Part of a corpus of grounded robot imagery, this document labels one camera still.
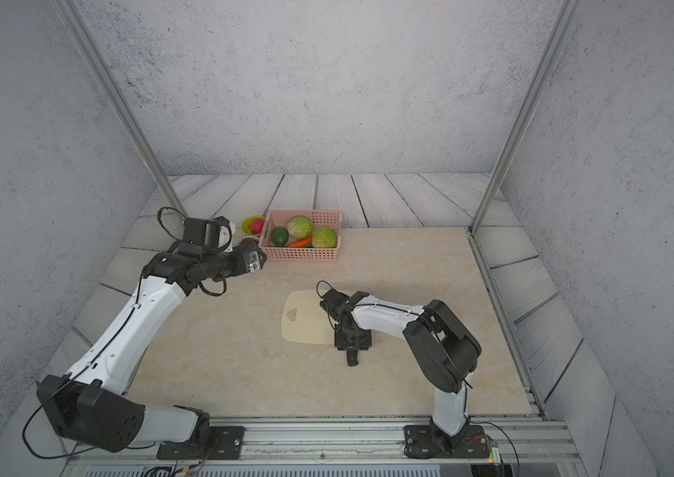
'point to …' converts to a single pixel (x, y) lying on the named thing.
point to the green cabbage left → (300, 228)
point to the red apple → (256, 227)
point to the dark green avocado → (279, 236)
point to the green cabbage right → (324, 238)
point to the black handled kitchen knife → (352, 356)
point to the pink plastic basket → (280, 218)
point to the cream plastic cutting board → (304, 319)
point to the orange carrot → (302, 242)
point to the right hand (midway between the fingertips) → (349, 347)
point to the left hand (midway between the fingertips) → (258, 258)
